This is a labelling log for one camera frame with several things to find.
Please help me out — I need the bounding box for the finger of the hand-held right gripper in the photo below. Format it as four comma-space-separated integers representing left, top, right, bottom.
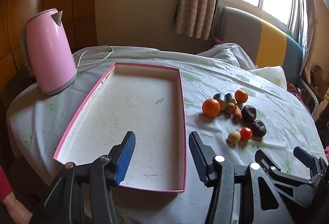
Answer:
293, 146, 328, 181
255, 149, 322, 210

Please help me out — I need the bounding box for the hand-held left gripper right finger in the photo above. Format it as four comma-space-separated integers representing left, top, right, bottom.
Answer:
189, 131, 295, 224

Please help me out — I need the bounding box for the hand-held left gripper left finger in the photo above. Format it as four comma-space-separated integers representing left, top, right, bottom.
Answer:
32, 131, 136, 224

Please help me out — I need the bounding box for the small beige round fruit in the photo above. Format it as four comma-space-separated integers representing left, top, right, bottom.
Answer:
228, 131, 241, 147

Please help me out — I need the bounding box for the pink shallow cardboard box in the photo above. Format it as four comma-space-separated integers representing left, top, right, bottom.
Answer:
53, 62, 187, 193

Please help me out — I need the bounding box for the large orange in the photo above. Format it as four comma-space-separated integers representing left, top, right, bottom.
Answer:
202, 99, 221, 117

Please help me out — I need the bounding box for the red cherry tomato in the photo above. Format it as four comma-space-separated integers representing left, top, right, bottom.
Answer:
240, 127, 253, 141

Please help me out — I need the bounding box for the dark water chestnut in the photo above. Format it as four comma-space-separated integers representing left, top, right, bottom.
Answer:
241, 105, 257, 123
250, 120, 267, 137

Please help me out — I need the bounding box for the carrot piece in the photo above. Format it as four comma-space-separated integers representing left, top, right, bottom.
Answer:
233, 104, 242, 122

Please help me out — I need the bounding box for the sugarcane piece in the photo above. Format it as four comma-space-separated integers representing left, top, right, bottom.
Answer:
213, 93, 227, 111
225, 93, 237, 106

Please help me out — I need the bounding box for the small orange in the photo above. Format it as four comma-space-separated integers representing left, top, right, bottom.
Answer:
235, 89, 248, 103

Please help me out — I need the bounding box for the person's left forearm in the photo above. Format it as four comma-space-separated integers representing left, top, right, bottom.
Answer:
0, 162, 32, 224

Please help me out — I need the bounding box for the dark red cloth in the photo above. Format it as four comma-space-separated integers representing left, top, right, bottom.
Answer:
286, 82, 305, 100

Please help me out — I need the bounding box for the cloud print plastic tablecloth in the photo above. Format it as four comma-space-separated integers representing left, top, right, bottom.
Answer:
6, 44, 328, 224

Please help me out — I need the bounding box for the grey yellow blue padded headboard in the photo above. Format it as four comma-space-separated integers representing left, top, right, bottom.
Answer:
218, 7, 305, 77

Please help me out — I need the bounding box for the pink electric kettle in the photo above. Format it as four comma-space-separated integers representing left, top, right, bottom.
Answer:
22, 8, 78, 96

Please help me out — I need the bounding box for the curved metal rail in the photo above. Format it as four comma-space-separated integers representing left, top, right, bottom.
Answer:
298, 76, 320, 118

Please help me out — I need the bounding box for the white power cable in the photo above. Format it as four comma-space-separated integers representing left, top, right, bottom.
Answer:
73, 45, 114, 68

